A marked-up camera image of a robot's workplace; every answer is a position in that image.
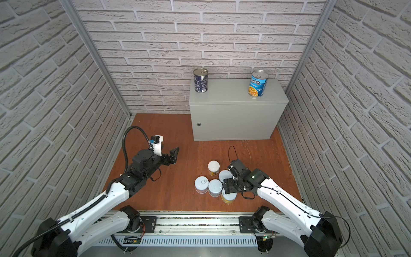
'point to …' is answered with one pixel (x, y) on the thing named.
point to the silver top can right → (225, 174)
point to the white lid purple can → (201, 184)
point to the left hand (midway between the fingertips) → (171, 144)
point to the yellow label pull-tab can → (228, 198)
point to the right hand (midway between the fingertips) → (232, 185)
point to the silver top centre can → (215, 187)
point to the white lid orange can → (213, 166)
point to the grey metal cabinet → (226, 112)
